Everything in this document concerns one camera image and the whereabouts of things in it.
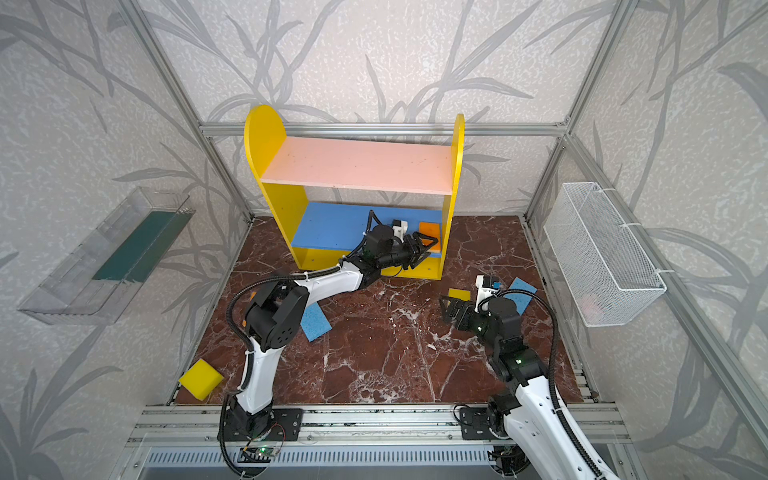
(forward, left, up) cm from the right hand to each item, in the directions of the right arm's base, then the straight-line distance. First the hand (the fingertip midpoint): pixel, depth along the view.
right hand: (453, 291), depth 79 cm
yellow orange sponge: (+24, +4, -2) cm, 25 cm away
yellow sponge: (+8, -6, -17) cm, 19 cm away
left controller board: (-34, +49, -18) cm, 63 cm away
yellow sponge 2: (-18, +68, -15) cm, 72 cm away
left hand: (+15, +3, +4) cm, 16 cm away
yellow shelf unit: (+26, +39, -5) cm, 47 cm away
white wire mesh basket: (-4, -29, +17) cm, 34 cm away
